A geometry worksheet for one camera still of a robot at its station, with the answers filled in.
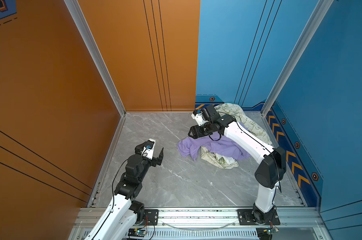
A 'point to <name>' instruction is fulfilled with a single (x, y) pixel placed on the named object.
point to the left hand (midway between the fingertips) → (153, 144)
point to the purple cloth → (217, 143)
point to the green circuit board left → (139, 232)
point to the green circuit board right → (265, 233)
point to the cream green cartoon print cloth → (235, 111)
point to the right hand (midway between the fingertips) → (191, 133)
